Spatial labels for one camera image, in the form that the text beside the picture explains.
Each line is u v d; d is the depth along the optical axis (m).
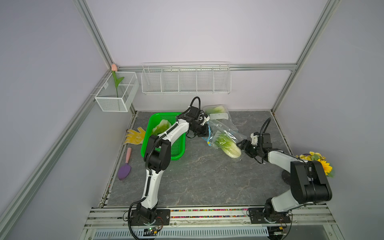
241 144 0.87
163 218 0.73
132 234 0.69
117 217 0.76
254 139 0.87
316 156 0.68
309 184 0.45
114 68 0.89
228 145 0.91
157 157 0.57
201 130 0.86
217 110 1.12
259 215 0.74
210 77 1.05
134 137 1.05
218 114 1.05
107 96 0.77
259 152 0.71
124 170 0.90
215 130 0.87
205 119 0.90
